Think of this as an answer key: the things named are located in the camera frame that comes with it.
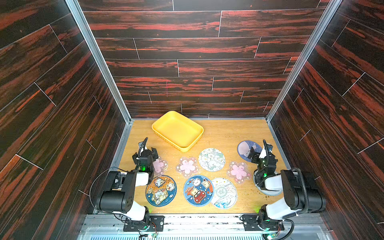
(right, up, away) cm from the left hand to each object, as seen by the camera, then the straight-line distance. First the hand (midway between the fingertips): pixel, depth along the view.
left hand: (145, 150), depth 94 cm
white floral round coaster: (+42, -7, +3) cm, 43 cm away
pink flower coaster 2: (+59, -14, -1) cm, 60 cm away
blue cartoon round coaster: (+33, -22, -9) cm, 41 cm away
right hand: (+74, +1, -3) cm, 74 cm away
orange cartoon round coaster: (+12, -22, -9) cm, 27 cm away
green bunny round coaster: (+64, -11, -32) cm, 72 cm away
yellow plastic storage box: (+19, +12, +25) cm, 33 cm away
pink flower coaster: (+27, -11, 0) cm, 29 cm away
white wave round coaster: (+49, -24, -11) cm, 55 cm away
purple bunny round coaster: (+66, 0, +8) cm, 66 cm away
